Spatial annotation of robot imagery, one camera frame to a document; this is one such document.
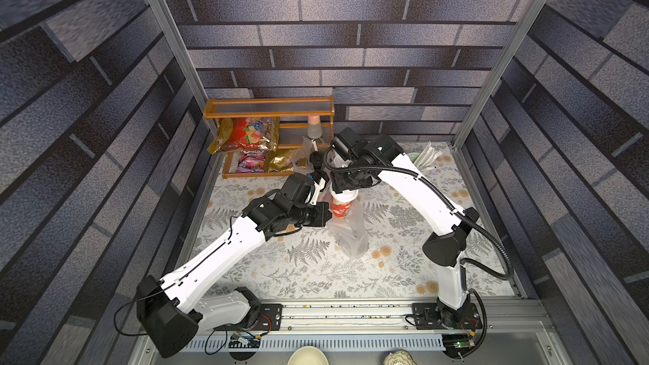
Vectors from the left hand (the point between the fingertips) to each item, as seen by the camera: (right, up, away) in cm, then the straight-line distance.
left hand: (334, 215), depth 71 cm
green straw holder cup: (+32, +18, +26) cm, 45 cm away
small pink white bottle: (-7, +29, +24) cm, 39 cm away
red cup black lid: (-6, +17, +20) cm, 27 cm away
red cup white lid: (+2, +3, +3) cm, 5 cm away
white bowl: (-7, -37, -5) cm, 38 cm away
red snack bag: (-29, +27, +25) cm, 47 cm away
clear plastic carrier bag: (-11, +17, +15) cm, 25 cm away
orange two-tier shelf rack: (-11, +32, +27) cm, 44 cm away
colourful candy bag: (-36, +16, +38) cm, 55 cm away
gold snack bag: (-23, +17, +35) cm, 45 cm away
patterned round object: (+18, -38, -4) cm, 42 cm away
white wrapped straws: (+35, +18, +21) cm, 45 cm away
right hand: (+2, +9, +5) cm, 11 cm away
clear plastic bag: (+4, -2, -2) cm, 5 cm away
